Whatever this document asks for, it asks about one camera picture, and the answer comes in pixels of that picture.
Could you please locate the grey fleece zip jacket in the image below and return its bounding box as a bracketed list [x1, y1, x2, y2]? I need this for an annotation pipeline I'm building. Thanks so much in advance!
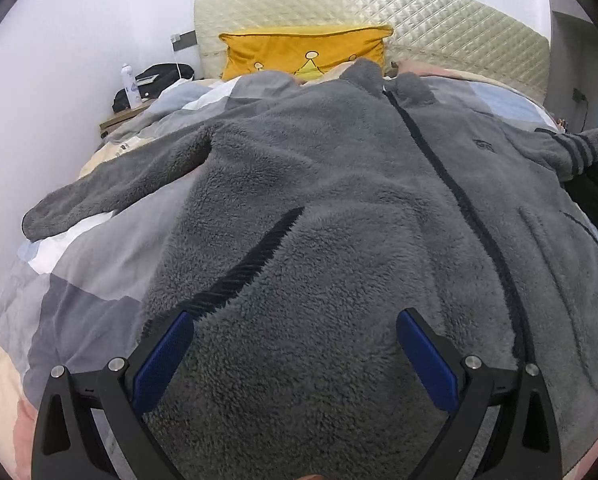
[21, 57, 598, 480]

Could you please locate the wooden bedside table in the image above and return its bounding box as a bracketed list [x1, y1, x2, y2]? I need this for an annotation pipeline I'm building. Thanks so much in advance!
[99, 100, 152, 139]

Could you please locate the white spray bottle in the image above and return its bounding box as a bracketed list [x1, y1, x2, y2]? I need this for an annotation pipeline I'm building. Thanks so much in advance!
[121, 64, 142, 110]

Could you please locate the black bag on nightstand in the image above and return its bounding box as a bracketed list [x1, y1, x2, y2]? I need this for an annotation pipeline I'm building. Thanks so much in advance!
[135, 63, 195, 100]

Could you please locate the cream quilted headboard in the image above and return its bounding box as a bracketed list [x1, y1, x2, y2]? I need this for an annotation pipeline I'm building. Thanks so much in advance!
[194, 0, 550, 102]

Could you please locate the yellow crown pillow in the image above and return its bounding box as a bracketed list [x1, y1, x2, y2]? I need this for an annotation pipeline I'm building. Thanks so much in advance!
[218, 25, 393, 81]

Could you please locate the black wall plug right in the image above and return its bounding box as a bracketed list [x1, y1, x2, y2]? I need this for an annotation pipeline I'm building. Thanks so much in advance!
[572, 88, 587, 103]

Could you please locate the grey wall socket plate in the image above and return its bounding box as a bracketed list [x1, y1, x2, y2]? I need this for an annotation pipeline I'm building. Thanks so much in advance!
[171, 30, 198, 52]

